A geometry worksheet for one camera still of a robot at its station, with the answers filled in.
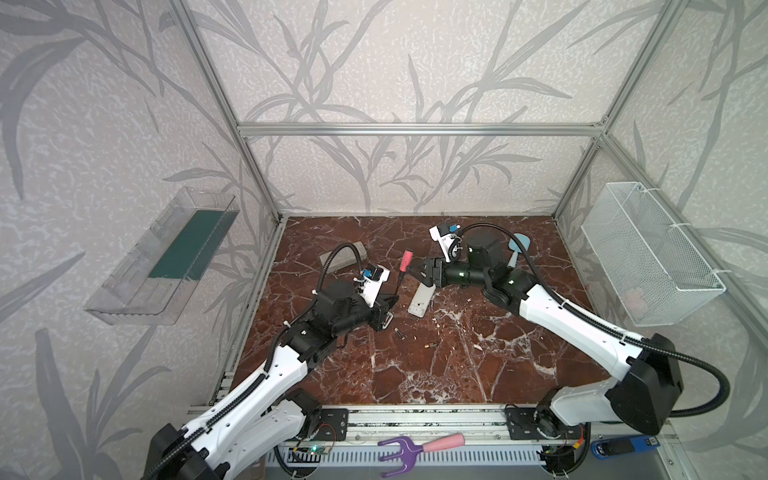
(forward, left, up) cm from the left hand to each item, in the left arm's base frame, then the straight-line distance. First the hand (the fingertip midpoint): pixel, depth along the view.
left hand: (401, 291), depth 73 cm
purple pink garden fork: (-31, -3, -21) cm, 38 cm away
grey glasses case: (+25, +20, -21) cm, 38 cm away
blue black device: (-30, -48, -16) cm, 59 cm away
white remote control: (+8, -7, -21) cm, 24 cm away
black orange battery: (-2, 0, -22) cm, 22 cm away
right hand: (+5, -3, +5) cm, 8 cm away
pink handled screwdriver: (+4, -1, +7) cm, 8 cm away
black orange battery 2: (-6, -9, -22) cm, 24 cm away
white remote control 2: (+2, +4, -22) cm, 22 cm away
